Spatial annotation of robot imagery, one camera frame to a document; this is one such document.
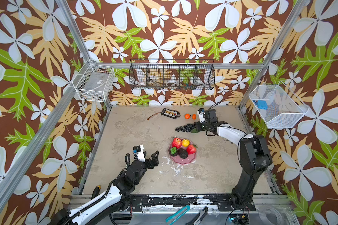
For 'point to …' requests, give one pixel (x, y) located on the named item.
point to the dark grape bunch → (187, 128)
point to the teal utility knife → (173, 218)
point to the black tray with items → (172, 114)
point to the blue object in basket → (262, 104)
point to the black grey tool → (195, 221)
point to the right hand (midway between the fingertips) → (196, 123)
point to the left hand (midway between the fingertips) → (153, 150)
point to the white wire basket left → (94, 82)
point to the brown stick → (148, 118)
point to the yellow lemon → (185, 142)
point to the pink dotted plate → (177, 159)
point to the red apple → (176, 142)
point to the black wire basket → (172, 74)
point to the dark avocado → (182, 153)
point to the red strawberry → (191, 149)
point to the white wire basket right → (284, 109)
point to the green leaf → (195, 131)
